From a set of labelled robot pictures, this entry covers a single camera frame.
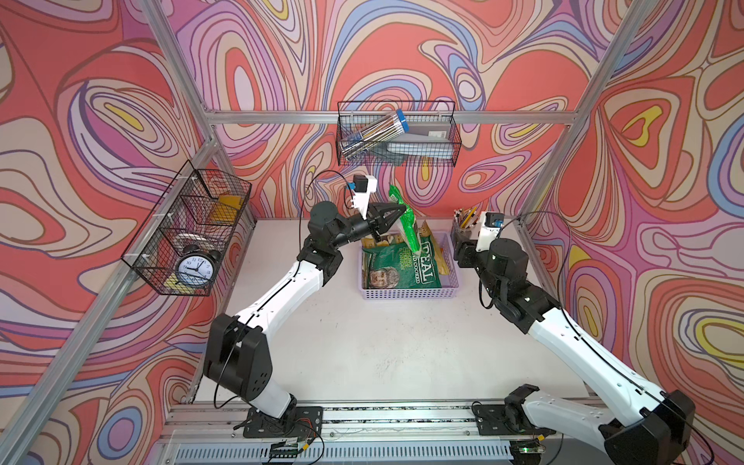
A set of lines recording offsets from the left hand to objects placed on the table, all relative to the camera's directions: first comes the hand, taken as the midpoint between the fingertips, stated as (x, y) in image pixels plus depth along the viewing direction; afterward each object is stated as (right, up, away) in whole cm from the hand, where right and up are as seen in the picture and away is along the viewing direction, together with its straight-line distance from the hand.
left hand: (405, 211), depth 66 cm
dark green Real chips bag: (-1, -15, +26) cm, 30 cm away
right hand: (+17, -7, +8) cm, 20 cm away
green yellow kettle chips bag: (-9, -7, +34) cm, 36 cm away
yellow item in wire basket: (-49, +1, +13) cm, 50 cm away
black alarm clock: (-50, -14, +2) cm, 52 cm away
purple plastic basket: (+16, -22, +26) cm, 38 cm away
